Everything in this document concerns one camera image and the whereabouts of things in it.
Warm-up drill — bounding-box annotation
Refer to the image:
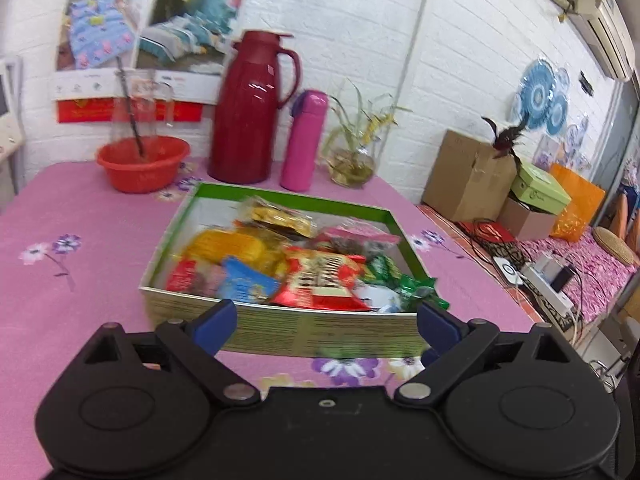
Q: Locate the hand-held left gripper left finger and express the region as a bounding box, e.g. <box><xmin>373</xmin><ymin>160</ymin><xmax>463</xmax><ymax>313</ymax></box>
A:
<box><xmin>82</xmin><ymin>299</ymin><xmax>262</xmax><ymax>407</ymax></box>

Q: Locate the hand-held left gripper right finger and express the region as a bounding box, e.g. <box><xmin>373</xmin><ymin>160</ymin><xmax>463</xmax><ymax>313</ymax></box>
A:
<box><xmin>394</xmin><ymin>300</ymin><xmax>576</xmax><ymax>407</ymax></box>

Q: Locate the green round snack packet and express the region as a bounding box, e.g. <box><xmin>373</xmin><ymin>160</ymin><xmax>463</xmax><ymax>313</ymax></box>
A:
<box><xmin>397</xmin><ymin>275</ymin><xmax>451</xmax><ymax>311</ymax></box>

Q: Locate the white blue red snack packet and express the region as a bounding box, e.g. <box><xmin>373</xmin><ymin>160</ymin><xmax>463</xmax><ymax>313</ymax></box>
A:
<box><xmin>217</xmin><ymin>256</ymin><xmax>281</xmax><ymax>305</ymax></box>

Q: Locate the golden yellow snack packet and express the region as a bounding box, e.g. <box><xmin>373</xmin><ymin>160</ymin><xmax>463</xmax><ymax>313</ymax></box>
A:
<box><xmin>182</xmin><ymin>227</ymin><xmax>286</xmax><ymax>273</ymax></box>

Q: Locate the green pyramid snack packet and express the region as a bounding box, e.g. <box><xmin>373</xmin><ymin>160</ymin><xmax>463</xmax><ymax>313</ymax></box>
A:
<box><xmin>362</xmin><ymin>255</ymin><xmax>403</xmax><ymax>286</ymax></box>

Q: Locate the green cardboard box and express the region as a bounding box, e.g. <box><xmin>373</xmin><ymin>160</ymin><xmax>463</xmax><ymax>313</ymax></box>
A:
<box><xmin>138</xmin><ymin>181</ymin><xmax>435</xmax><ymax>358</ymax></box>

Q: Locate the red checkered snack packet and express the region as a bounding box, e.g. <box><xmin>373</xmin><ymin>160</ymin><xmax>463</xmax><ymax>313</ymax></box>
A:
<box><xmin>270</xmin><ymin>247</ymin><xmax>373</xmax><ymax>311</ymax></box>

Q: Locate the red black patterned cloth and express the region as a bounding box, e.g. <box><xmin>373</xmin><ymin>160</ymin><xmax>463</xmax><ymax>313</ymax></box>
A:
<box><xmin>457</xmin><ymin>220</ymin><xmax>531</xmax><ymax>271</ymax></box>

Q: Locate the white power strip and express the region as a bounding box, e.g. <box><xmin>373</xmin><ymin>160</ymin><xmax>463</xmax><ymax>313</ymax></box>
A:
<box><xmin>520</xmin><ymin>252</ymin><xmax>576</xmax><ymax>318</ymax></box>

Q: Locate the small brown cardboard box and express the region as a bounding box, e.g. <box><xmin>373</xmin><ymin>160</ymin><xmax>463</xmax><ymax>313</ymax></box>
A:
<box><xmin>497</xmin><ymin>196</ymin><xmax>558</xmax><ymax>241</ymax></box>

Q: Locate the pink floral tablecloth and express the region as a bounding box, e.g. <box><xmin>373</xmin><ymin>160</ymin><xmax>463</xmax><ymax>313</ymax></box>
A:
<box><xmin>0</xmin><ymin>157</ymin><xmax>551</xmax><ymax>480</ymax></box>

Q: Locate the large brown cardboard box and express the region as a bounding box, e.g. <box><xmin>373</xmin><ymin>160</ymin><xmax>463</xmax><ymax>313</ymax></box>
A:
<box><xmin>422</xmin><ymin>129</ymin><xmax>521</xmax><ymax>222</ymax></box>

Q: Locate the pink floral blanket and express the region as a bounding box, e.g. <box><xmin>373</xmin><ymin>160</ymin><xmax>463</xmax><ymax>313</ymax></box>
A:
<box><xmin>517</xmin><ymin>232</ymin><xmax>638</xmax><ymax>326</ymax></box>

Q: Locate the green shoe box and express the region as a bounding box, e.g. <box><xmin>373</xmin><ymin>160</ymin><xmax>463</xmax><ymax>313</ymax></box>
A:
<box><xmin>510</xmin><ymin>162</ymin><xmax>572</xmax><ymax>215</ymax></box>

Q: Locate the red plastic basin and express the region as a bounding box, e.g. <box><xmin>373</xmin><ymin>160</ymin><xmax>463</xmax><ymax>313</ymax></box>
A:
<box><xmin>96</xmin><ymin>136</ymin><xmax>192</xmax><ymax>194</ymax></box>

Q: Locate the glass vase with green plant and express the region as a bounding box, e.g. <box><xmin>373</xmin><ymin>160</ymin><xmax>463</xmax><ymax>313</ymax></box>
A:
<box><xmin>320</xmin><ymin>80</ymin><xmax>413</xmax><ymax>188</ymax></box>

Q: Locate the orange bag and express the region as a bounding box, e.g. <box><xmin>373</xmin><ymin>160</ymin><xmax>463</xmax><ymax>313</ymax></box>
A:
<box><xmin>549</xmin><ymin>162</ymin><xmax>607</xmax><ymax>243</ymax></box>

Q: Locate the woven round cushion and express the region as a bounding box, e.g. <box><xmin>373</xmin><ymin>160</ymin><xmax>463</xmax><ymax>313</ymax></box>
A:
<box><xmin>592</xmin><ymin>225</ymin><xmax>640</xmax><ymax>267</ymax></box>

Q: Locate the dark purple plant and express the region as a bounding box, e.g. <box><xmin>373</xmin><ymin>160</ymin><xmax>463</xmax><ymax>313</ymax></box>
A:
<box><xmin>481</xmin><ymin>115</ymin><xmax>531</xmax><ymax>161</ymax></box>

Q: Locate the pink insulated bottle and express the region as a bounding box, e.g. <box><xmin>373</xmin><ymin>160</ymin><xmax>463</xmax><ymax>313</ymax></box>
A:
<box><xmin>280</xmin><ymin>89</ymin><xmax>329</xmax><ymax>192</ymax></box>

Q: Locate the dark red thermos jug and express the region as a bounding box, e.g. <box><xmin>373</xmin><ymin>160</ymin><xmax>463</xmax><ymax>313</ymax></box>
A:
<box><xmin>207</xmin><ymin>30</ymin><xmax>302</xmax><ymax>185</ymax></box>

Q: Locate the clear glass jar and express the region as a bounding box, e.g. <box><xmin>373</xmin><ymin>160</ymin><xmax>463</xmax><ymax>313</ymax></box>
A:
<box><xmin>111</xmin><ymin>69</ymin><xmax>176</xmax><ymax>161</ymax></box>

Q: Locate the black stirring stick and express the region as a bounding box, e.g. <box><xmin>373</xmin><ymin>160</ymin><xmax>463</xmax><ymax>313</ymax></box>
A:
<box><xmin>116</xmin><ymin>57</ymin><xmax>147</xmax><ymax>161</ymax></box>

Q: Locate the cluster of blue paper fans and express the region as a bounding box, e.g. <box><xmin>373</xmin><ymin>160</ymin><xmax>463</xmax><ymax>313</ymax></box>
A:
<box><xmin>512</xmin><ymin>57</ymin><xmax>593</xmax><ymax>171</ymax></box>

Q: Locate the white appliance with screen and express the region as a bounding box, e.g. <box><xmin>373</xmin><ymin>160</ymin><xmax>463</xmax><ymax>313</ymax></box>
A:
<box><xmin>0</xmin><ymin>55</ymin><xmax>27</xmax><ymax>198</ymax></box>

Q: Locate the white air conditioner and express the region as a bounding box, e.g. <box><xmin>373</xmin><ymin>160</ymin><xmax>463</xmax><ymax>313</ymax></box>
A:
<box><xmin>565</xmin><ymin>0</ymin><xmax>636</xmax><ymax>82</ymax></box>

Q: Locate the wall calendar poster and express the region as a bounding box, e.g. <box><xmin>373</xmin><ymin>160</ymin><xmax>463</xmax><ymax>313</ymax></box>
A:
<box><xmin>49</xmin><ymin>0</ymin><xmax>249</xmax><ymax>124</ymax></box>

